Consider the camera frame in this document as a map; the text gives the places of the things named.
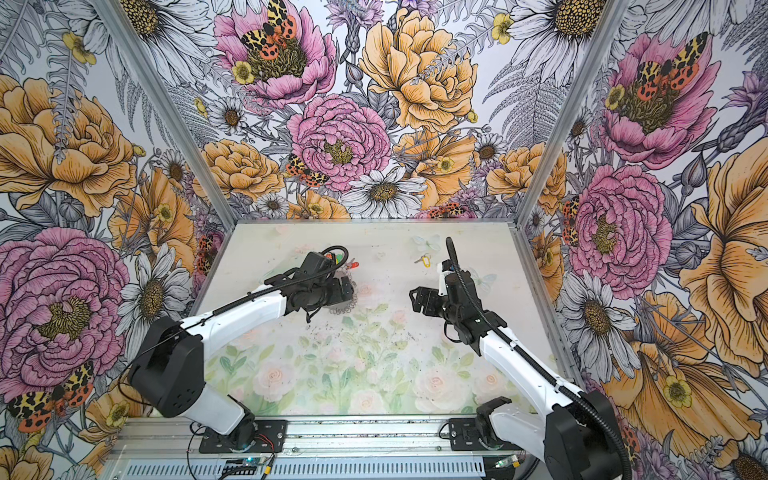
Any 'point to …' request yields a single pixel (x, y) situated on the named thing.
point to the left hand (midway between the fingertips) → (338, 300)
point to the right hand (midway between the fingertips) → (423, 303)
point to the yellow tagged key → (426, 260)
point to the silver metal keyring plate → (345, 307)
